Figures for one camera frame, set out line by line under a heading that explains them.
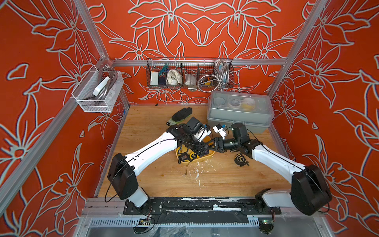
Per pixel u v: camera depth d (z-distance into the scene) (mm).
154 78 899
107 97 683
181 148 634
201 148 656
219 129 757
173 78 899
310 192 412
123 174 409
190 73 954
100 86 692
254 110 893
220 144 695
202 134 621
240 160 860
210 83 876
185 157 875
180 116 1123
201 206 742
